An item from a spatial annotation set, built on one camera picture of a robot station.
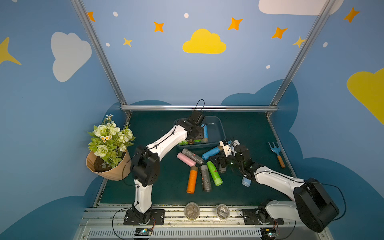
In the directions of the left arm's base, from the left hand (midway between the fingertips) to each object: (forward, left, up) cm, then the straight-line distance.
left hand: (201, 133), depth 90 cm
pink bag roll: (-11, +9, -13) cm, 20 cm away
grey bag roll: (-23, -3, -14) cm, 27 cm away
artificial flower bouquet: (-16, +46, +11) cm, 49 cm away
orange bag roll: (-24, +5, -14) cm, 28 cm away
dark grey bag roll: (-9, +5, -12) cm, 16 cm away
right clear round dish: (-40, -11, -10) cm, 43 cm away
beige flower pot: (-26, +42, 0) cm, 49 cm away
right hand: (-11, -9, -4) cm, 15 cm away
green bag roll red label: (+4, +2, -13) cm, 14 cm away
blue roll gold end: (-6, -7, -12) cm, 15 cm away
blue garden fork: (-1, -51, -14) cm, 53 cm away
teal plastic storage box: (+17, -12, -14) cm, 25 cm away
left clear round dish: (-40, +5, -10) cm, 42 cm away
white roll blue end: (-24, -26, -12) cm, 37 cm away
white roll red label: (+3, -24, -13) cm, 28 cm away
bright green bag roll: (-22, -9, -13) cm, 27 cm away
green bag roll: (+2, +12, -13) cm, 18 cm away
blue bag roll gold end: (+4, -3, -12) cm, 13 cm away
